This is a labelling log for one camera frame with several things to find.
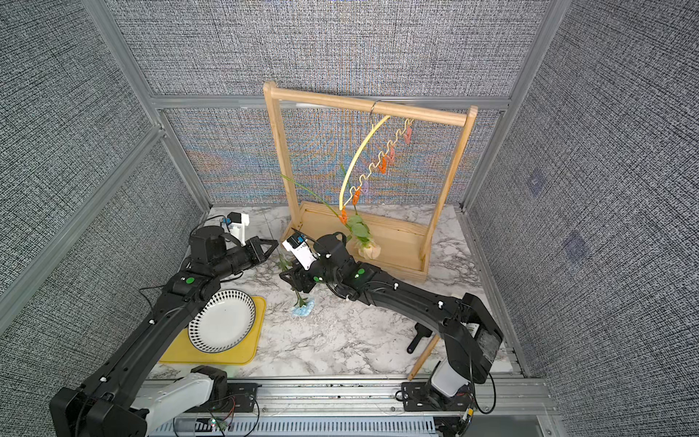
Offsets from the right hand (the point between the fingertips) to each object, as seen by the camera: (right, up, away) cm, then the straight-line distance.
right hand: (285, 263), depth 73 cm
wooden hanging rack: (+39, +2, +37) cm, 54 cm away
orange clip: (+19, +19, +7) cm, 28 cm away
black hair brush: (+39, -21, +10) cm, 46 cm away
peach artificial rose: (+3, +24, +49) cm, 55 cm away
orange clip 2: (+28, +29, +12) cm, 42 cm away
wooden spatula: (+39, -28, +7) cm, 49 cm away
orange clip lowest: (+15, +13, +7) cm, 21 cm away
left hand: (-1, +6, +1) cm, 6 cm away
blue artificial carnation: (+4, -12, -1) cm, 13 cm away
